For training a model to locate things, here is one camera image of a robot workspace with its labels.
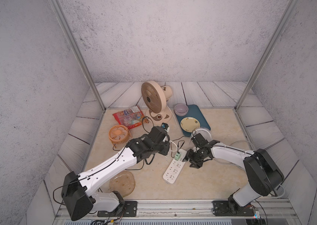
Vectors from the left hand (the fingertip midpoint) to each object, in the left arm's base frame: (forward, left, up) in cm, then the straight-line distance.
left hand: (169, 145), depth 75 cm
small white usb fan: (+14, -23, -8) cm, 28 cm away
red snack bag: (+33, +27, -14) cm, 45 cm away
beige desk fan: (+32, +8, +6) cm, 33 cm away
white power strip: (-6, -3, -18) cm, 19 cm away
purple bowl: (+43, -12, -16) cm, 47 cm away
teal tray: (+43, -24, -19) cm, 53 cm away
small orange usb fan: (+17, +33, -13) cm, 39 cm away
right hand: (-2, -10, -16) cm, 19 cm away
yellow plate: (+29, -17, -19) cm, 39 cm away
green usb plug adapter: (0, -5, -13) cm, 14 cm away
